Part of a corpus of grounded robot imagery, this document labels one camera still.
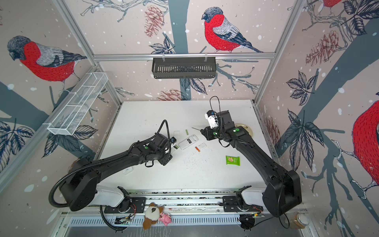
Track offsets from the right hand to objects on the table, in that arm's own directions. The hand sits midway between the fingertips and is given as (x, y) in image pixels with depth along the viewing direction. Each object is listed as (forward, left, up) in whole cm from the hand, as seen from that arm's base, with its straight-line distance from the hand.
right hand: (201, 133), depth 80 cm
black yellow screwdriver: (+4, +2, -3) cm, 6 cm away
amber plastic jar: (-36, -42, -12) cm, 57 cm away
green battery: (+12, +10, -19) cm, 24 cm away
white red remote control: (+4, +9, -17) cm, 19 cm away
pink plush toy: (-38, +16, -16) cm, 44 cm away
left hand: (-7, +21, -12) cm, 25 cm away
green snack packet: (-7, -19, -18) cm, 28 cm away
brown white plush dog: (-37, +23, -15) cm, 46 cm away
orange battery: (0, +3, -19) cm, 20 cm away
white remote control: (0, +17, -17) cm, 24 cm away
